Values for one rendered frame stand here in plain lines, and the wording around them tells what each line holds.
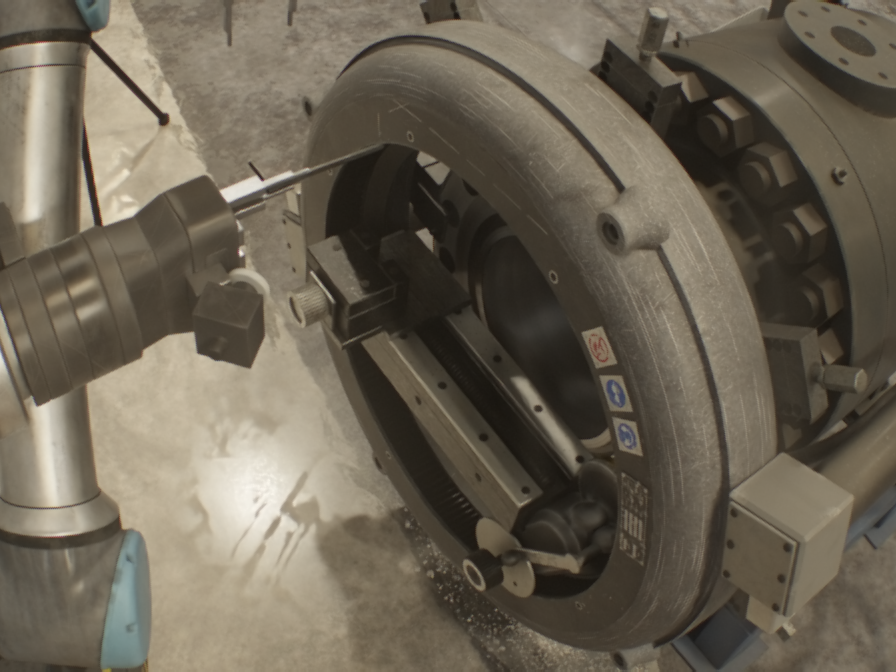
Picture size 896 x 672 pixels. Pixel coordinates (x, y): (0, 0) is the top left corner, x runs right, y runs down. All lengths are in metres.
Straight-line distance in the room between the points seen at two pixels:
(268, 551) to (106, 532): 0.79
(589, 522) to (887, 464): 0.34
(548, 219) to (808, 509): 0.34
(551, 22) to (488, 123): 2.04
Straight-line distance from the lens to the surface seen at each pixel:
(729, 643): 1.60
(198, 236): 0.50
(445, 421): 1.12
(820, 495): 0.86
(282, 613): 1.62
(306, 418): 1.82
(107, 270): 0.49
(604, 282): 0.82
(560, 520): 1.07
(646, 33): 0.87
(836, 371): 0.85
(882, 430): 0.97
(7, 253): 0.52
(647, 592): 0.98
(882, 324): 1.21
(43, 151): 0.87
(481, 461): 1.09
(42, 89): 0.88
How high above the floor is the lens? 1.48
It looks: 49 degrees down
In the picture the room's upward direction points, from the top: 7 degrees clockwise
